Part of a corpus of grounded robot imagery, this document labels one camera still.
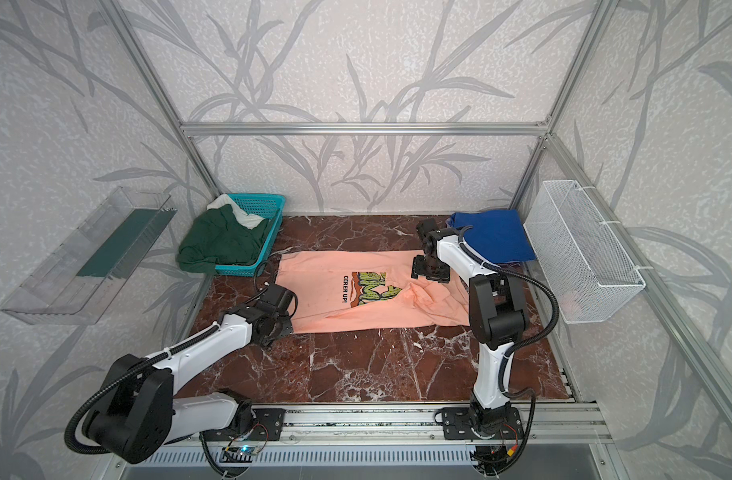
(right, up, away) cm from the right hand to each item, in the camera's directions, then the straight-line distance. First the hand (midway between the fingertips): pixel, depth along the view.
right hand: (427, 268), depth 97 cm
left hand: (-43, -15, -8) cm, 46 cm away
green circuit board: (-50, -43, -25) cm, 70 cm away
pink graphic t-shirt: (-24, -8, +2) cm, 26 cm away
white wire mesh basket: (+29, +2, -35) cm, 46 cm away
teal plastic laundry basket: (-61, +22, +18) cm, 68 cm away
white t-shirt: (-69, +17, +21) cm, 74 cm away
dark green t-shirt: (-74, +10, +10) cm, 76 cm away
